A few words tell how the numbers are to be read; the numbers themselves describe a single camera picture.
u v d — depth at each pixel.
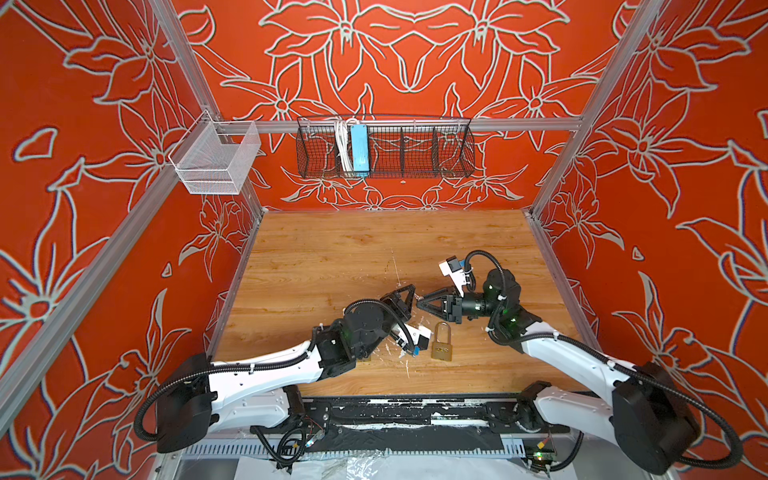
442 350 0.83
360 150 0.88
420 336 0.63
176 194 0.71
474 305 0.66
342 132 0.87
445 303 0.66
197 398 0.40
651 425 0.41
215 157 0.93
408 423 0.73
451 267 0.66
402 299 0.67
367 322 0.51
